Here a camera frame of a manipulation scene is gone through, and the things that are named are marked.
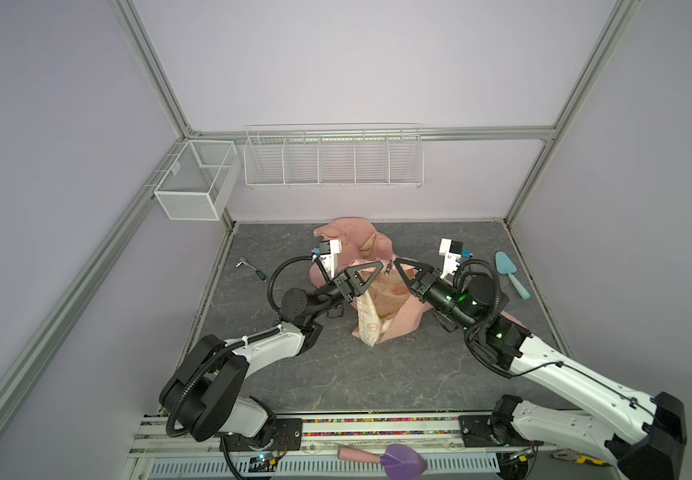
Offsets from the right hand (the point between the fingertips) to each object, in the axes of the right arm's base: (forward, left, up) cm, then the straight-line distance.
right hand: (393, 265), depth 62 cm
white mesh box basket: (+45, +62, -11) cm, 77 cm away
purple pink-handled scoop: (-31, -2, -37) cm, 48 cm away
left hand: (-1, +2, -2) cm, 3 cm away
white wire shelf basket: (+53, +18, -7) cm, 56 cm away
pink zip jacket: (+25, +9, -27) cm, 38 cm away
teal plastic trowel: (+26, -44, -36) cm, 63 cm away
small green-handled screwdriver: (+23, +44, -35) cm, 61 cm away
